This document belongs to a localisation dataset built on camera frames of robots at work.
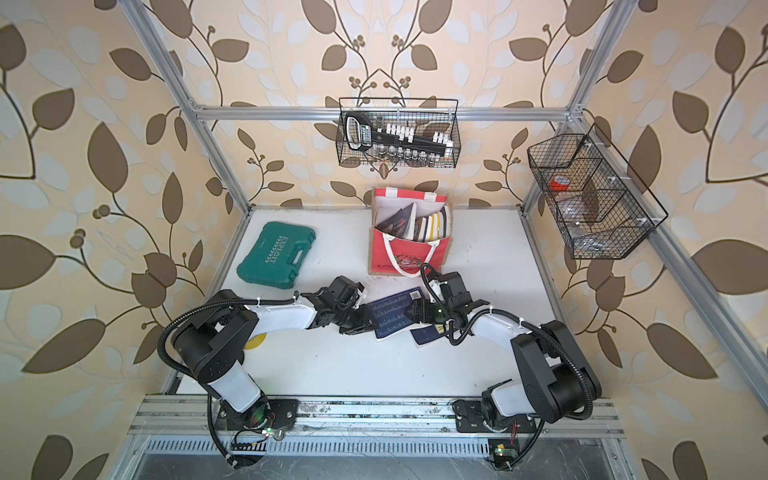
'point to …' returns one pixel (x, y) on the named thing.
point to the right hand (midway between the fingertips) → (415, 312)
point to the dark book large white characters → (402, 223)
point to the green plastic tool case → (275, 254)
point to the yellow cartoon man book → (436, 226)
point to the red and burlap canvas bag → (391, 255)
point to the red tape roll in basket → (559, 182)
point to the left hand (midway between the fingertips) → (376, 323)
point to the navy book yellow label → (391, 312)
